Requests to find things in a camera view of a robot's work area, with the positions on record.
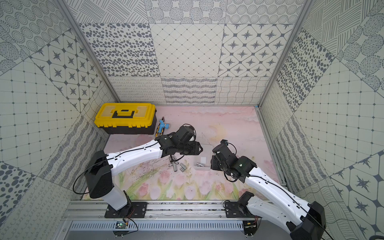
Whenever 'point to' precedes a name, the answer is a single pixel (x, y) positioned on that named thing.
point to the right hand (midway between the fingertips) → (215, 163)
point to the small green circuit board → (120, 225)
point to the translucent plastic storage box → (202, 162)
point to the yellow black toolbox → (126, 118)
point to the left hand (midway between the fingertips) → (202, 147)
